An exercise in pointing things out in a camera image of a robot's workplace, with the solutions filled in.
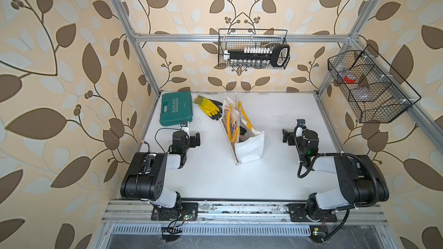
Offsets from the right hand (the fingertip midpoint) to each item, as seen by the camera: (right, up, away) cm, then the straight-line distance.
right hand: (293, 129), depth 94 cm
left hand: (-59, -1, 0) cm, 59 cm away
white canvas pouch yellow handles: (-27, -4, -18) cm, 33 cm away
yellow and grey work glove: (-47, +12, +17) cm, 51 cm away
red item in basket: (+22, +25, -13) cm, 35 cm away
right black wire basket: (+28, +18, -21) cm, 39 cm away
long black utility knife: (-28, -1, +3) cm, 28 cm away
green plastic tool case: (-69, +12, +13) cm, 71 cm away
